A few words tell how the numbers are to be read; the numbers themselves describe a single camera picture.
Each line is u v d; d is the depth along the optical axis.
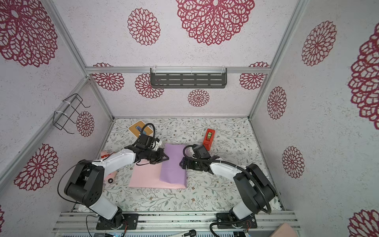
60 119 0.73
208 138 1.00
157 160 0.80
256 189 0.44
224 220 0.73
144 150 0.72
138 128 1.09
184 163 0.80
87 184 0.45
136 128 1.08
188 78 0.97
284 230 0.70
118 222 0.66
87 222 0.71
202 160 0.68
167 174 0.80
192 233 0.70
